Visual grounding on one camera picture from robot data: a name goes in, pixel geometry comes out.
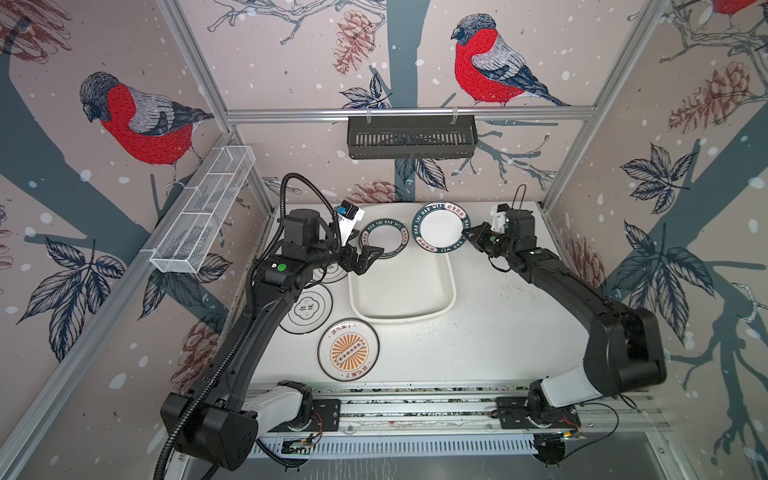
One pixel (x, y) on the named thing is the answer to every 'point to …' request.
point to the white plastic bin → (417, 286)
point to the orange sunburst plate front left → (348, 349)
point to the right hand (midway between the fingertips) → (459, 232)
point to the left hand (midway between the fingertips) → (367, 240)
